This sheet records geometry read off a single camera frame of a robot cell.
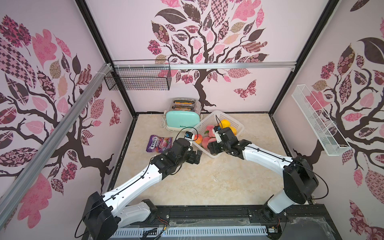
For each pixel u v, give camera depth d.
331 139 0.67
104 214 0.38
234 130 1.01
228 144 0.66
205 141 0.95
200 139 0.97
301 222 0.71
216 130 0.79
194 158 0.68
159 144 0.98
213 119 1.11
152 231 0.73
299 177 0.44
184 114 0.97
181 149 0.55
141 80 1.22
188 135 0.67
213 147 0.78
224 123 0.96
